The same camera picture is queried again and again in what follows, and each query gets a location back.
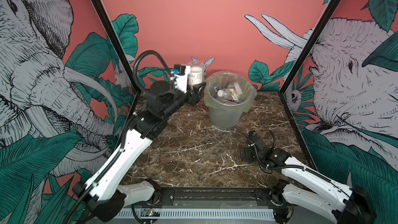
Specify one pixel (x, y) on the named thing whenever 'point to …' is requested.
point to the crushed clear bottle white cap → (217, 89)
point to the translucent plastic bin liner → (249, 90)
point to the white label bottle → (226, 93)
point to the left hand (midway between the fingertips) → (200, 79)
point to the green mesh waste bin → (226, 118)
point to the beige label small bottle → (236, 90)
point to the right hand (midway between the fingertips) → (245, 149)
